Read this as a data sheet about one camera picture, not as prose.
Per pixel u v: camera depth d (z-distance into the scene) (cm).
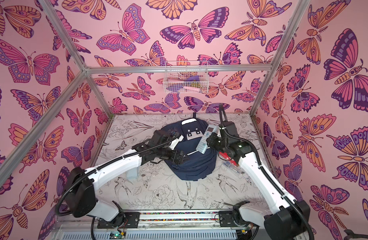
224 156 95
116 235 72
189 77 95
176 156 69
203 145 77
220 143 63
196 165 84
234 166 91
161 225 73
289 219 37
